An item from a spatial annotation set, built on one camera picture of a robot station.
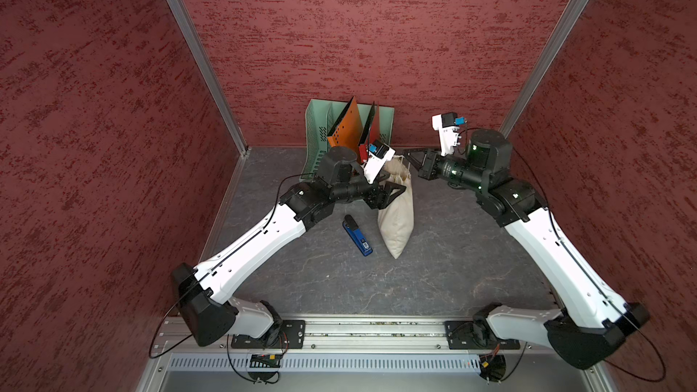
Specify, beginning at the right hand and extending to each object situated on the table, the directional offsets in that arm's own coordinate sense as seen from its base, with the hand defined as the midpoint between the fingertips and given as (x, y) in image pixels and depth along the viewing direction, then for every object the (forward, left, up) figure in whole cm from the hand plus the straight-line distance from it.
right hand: (402, 158), depth 64 cm
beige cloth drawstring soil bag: (-3, 0, -23) cm, 23 cm away
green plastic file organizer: (+40, +25, -18) cm, 50 cm away
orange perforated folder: (+23, +14, -11) cm, 29 cm away
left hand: (-4, +2, -6) cm, 8 cm away
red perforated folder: (+22, +6, -11) cm, 26 cm away
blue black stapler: (-2, +12, -36) cm, 38 cm away
